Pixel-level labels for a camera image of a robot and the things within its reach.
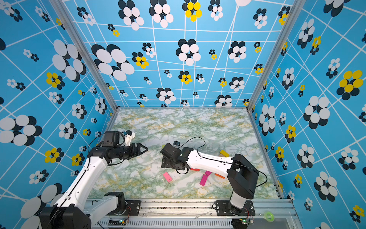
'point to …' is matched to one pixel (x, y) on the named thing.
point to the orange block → (219, 175)
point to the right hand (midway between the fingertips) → (169, 164)
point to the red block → (195, 169)
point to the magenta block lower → (203, 180)
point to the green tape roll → (269, 216)
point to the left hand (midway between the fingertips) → (145, 149)
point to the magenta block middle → (208, 173)
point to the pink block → (167, 177)
